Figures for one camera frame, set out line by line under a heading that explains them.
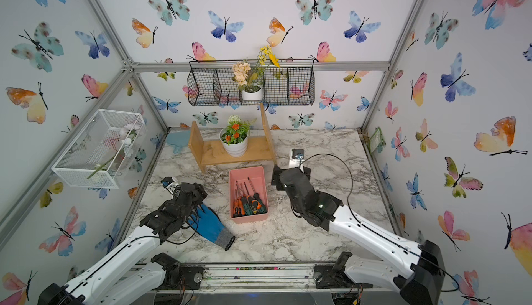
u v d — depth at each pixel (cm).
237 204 89
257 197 93
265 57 83
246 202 90
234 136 88
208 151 101
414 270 39
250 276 76
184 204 62
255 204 88
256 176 103
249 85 89
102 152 73
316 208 52
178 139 122
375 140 113
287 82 99
